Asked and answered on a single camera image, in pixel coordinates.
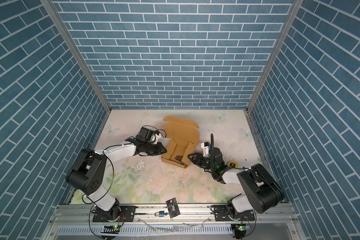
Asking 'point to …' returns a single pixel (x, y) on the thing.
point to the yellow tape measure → (230, 162)
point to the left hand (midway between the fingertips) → (166, 151)
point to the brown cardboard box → (185, 134)
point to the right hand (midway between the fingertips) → (187, 156)
